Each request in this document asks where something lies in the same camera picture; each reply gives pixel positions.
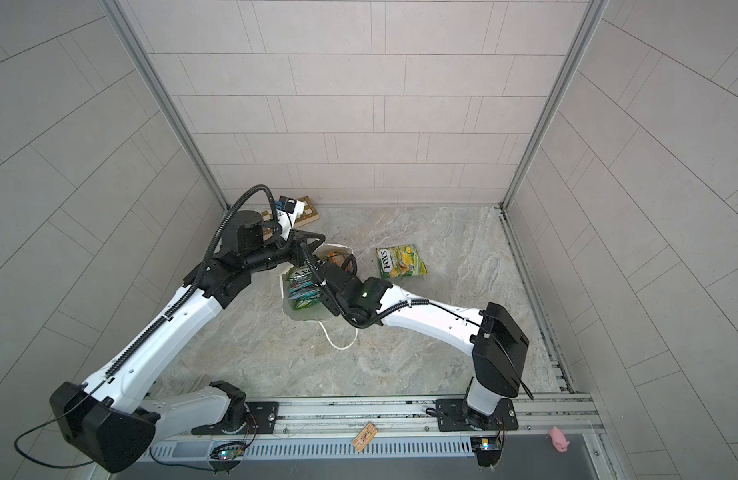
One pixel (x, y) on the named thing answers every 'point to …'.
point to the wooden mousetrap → (365, 436)
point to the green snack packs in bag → (302, 292)
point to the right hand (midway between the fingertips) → (331, 288)
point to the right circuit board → (488, 449)
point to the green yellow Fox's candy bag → (400, 261)
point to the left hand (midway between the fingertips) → (330, 236)
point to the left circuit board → (226, 458)
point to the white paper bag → (317, 312)
